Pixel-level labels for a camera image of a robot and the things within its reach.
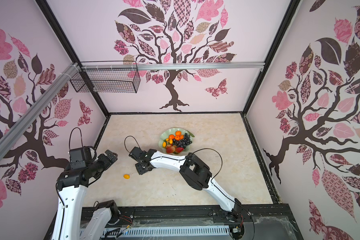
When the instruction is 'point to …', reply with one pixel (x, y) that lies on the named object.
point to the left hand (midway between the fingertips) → (112, 162)
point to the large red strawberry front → (179, 149)
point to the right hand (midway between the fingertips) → (142, 166)
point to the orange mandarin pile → (177, 138)
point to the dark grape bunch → (182, 143)
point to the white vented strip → (196, 232)
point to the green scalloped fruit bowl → (165, 134)
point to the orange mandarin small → (182, 137)
